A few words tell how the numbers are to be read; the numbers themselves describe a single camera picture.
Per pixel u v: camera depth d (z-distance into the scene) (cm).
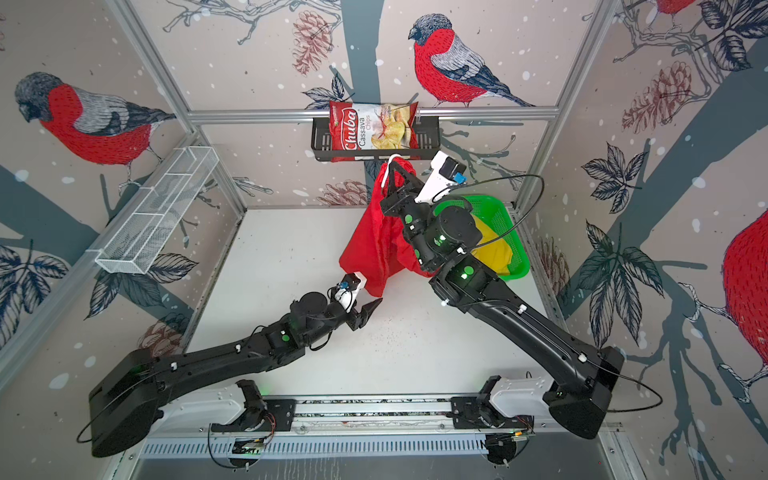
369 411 76
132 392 41
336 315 67
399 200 47
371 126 88
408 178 50
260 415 67
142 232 73
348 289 63
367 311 67
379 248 67
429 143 94
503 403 60
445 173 46
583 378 38
